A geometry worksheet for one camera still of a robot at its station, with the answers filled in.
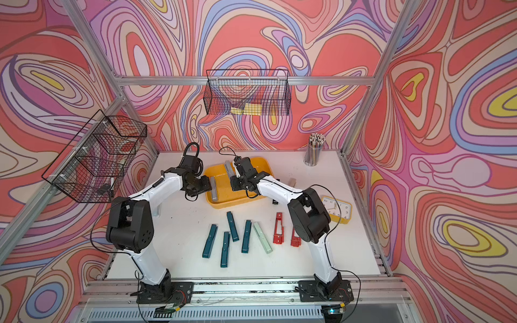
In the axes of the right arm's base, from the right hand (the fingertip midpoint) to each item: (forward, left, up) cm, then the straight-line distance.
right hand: (235, 186), depth 94 cm
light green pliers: (-23, -12, -6) cm, 27 cm away
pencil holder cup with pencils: (+19, -41, -1) cm, 45 cm away
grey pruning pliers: (+7, +3, +4) cm, 9 cm away
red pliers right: (-24, -27, -10) cm, 37 cm away
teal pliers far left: (-28, +11, -6) cm, 30 cm away
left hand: (0, +12, -1) cm, 12 cm away
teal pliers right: (-26, -5, -6) cm, 28 cm away
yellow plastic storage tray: (+1, +8, -9) cm, 12 cm away
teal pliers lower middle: (-31, +4, -7) cm, 32 cm away
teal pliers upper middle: (-17, +1, -7) cm, 18 cm away
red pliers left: (-21, -19, -8) cm, 30 cm away
